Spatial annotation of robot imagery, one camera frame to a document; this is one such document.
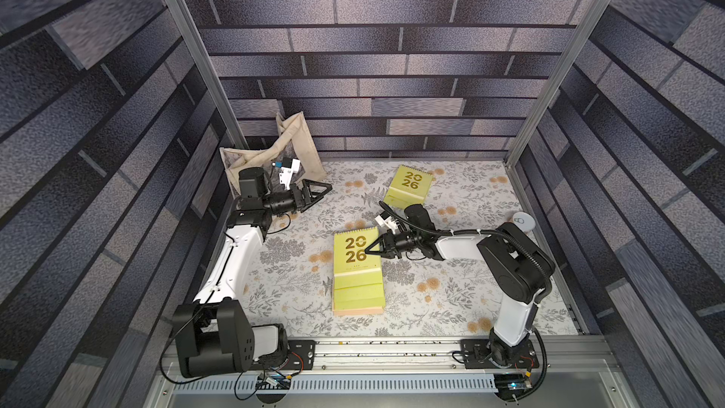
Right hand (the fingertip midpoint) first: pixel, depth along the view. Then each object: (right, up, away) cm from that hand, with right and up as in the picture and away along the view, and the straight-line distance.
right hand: (364, 252), depth 84 cm
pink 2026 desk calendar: (-2, -17, -3) cm, 17 cm away
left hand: (-10, +19, -11) cm, 24 cm away
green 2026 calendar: (-2, -7, -3) cm, 8 cm away
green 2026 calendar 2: (+17, +20, +26) cm, 37 cm away
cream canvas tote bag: (-25, +36, +11) cm, 45 cm away
